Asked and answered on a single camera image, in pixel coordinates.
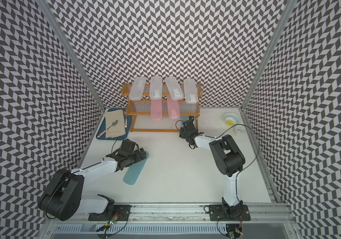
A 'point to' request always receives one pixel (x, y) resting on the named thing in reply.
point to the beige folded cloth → (119, 129)
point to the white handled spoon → (126, 122)
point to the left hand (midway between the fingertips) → (140, 157)
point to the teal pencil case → (133, 171)
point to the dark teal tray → (128, 130)
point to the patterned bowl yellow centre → (231, 119)
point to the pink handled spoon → (114, 123)
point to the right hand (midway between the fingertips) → (186, 132)
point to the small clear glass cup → (240, 130)
